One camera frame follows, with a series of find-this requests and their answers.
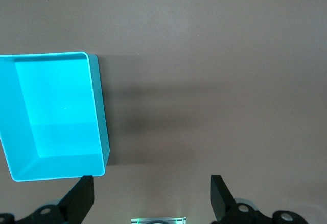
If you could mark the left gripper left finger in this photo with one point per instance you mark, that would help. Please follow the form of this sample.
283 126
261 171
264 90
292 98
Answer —
76 201

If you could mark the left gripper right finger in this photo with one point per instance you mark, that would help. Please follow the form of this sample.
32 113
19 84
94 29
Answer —
224 206

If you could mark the cyan plastic storage bin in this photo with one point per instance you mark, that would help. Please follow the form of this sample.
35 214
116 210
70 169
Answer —
58 106

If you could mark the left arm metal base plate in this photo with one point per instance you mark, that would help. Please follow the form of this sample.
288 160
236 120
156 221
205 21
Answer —
158 220

